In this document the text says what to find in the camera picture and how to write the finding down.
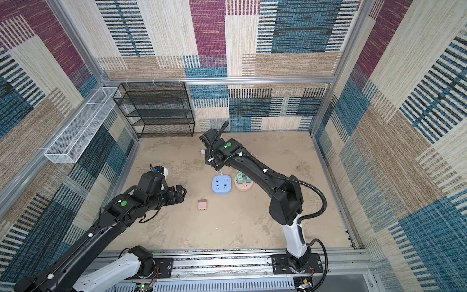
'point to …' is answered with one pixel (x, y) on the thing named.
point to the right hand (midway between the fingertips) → (214, 159)
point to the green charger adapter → (239, 179)
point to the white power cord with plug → (217, 171)
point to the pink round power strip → (244, 186)
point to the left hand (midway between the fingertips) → (178, 189)
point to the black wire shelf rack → (158, 109)
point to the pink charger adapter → (202, 204)
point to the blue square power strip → (221, 184)
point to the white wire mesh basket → (72, 142)
